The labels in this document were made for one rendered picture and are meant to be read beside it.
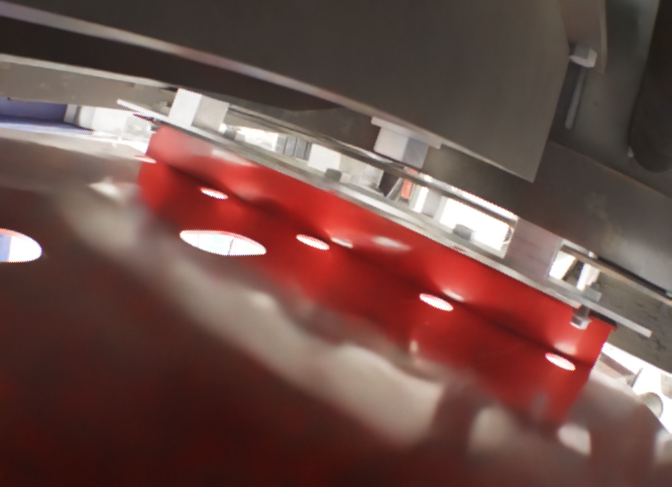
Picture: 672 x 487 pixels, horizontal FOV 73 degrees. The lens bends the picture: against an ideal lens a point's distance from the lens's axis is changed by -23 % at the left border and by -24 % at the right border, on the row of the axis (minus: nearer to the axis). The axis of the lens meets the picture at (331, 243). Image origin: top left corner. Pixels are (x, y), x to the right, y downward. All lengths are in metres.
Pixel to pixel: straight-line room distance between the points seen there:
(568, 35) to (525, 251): 0.26
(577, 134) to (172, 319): 0.39
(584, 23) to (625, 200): 0.21
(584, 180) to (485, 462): 0.22
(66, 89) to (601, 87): 0.65
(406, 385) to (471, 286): 0.23
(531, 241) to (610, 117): 0.16
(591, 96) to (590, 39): 0.33
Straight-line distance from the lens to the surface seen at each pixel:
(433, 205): 2.05
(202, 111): 0.60
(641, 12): 0.56
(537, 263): 0.43
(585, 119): 0.53
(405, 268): 0.52
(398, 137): 0.20
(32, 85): 0.73
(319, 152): 1.31
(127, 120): 1.70
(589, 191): 0.38
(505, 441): 0.27
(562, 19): 0.19
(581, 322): 0.45
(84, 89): 0.78
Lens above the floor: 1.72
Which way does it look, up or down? 13 degrees down
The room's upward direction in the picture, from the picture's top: 20 degrees clockwise
